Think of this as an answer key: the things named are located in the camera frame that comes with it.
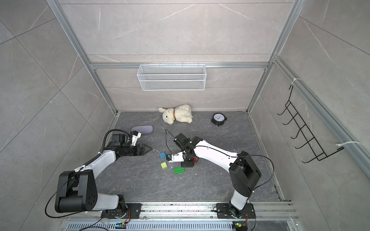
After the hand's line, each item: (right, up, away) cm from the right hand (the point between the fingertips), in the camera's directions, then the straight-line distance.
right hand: (186, 159), depth 85 cm
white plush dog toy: (-3, +30, +22) cm, 37 cm away
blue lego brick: (-16, 0, +8) cm, 17 cm away
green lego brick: (-5, -7, +2) cm, 9 cm away
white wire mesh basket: (-11, +55, +17) cm, 58 cm away
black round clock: (+25, +25, +26) cm, 44 cm away
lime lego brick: (-14, -5, +3) cm, 15 cm away
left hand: (-25, +7, +4) cm, 26 cm away
